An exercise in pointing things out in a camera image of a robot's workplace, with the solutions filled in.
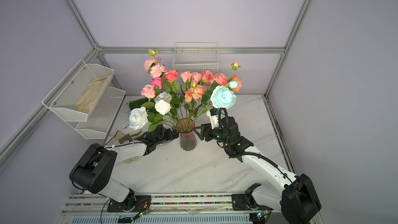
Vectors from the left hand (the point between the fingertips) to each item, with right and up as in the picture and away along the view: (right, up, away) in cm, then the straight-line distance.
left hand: (174, 132), depth 94 cm
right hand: (+16, +4, -17) cm, 24 cm away
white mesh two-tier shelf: (-45, +7, -2) cm, 46 cm away
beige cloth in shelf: (-42, +20, -16) cm, 49 cm away
